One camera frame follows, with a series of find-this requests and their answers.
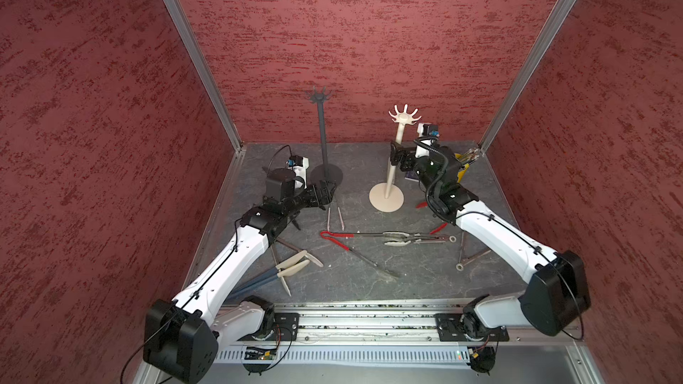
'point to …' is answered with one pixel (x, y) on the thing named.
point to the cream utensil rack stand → (389, 197)
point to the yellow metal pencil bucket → (465, 163)
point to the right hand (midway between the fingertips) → (403, 145)
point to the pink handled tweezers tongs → (342, 223)
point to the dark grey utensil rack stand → (324, 171)
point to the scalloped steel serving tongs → (398, 239)
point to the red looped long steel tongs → (388, 274)
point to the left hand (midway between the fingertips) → (324, 190)
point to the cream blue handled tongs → (289, 266)
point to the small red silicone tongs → (439, 228)
